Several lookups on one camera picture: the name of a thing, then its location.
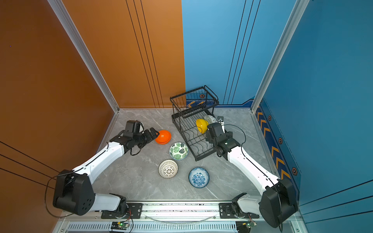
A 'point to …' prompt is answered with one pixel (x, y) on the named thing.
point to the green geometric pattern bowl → (210, 119)
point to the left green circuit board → (119, 225)
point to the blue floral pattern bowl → (198, 177)
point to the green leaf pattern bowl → (178, 151)
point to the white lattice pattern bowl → (168, 169)
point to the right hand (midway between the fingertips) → (218, 133)
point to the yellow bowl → (202, 125)
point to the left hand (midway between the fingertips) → (156, 134)
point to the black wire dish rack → (193, 112)
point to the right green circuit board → (245, 226)
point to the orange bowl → (164, 137)
